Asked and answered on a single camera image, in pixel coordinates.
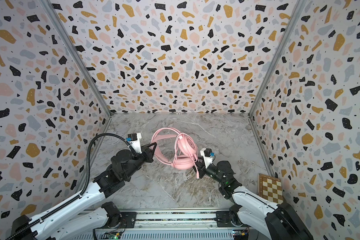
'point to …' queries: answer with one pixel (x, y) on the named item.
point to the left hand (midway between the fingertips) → (156, 141)
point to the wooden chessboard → (270, 188)
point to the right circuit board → (240, 234)
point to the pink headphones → (174, 148)
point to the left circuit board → (113, 235)
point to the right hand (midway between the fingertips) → (189, 158)
